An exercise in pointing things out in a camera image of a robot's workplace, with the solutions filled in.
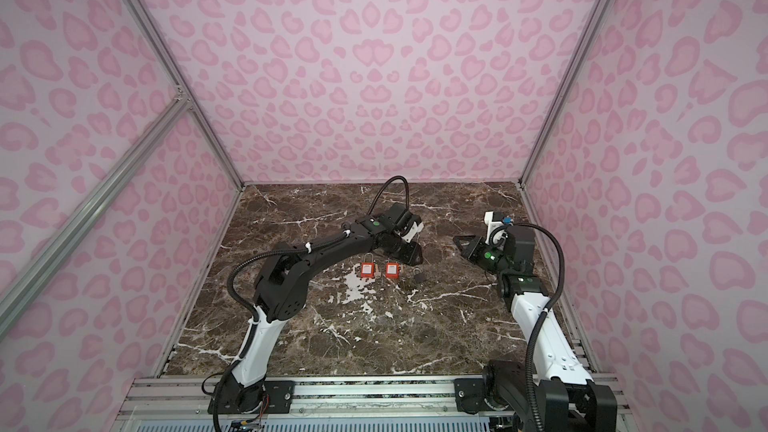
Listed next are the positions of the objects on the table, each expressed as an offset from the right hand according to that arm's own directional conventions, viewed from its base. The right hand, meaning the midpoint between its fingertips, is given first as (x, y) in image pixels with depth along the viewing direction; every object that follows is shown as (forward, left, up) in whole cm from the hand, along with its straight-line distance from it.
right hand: (455, 237), depth 78 cm
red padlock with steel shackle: (0, +25, -20) cm, 32 cm away
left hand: (+3, +8, -14) cm, 16 cm away
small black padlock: (0, +9, -22) cm, 24 cm away
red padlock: (+1, +17, -20) cm, 26 cm away
